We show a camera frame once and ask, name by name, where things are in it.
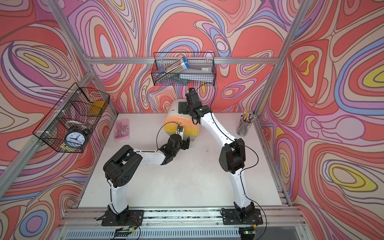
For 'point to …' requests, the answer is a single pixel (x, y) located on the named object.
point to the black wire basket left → (68, 126)
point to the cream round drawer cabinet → (172, 110)
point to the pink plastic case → (122, 129)
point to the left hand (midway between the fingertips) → (185, 136)
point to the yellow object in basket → (96, 107)
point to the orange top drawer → (186, 122)
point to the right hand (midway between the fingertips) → (187, 109)
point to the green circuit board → (122, 232)
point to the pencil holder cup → (246, 120)
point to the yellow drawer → (172, 128)
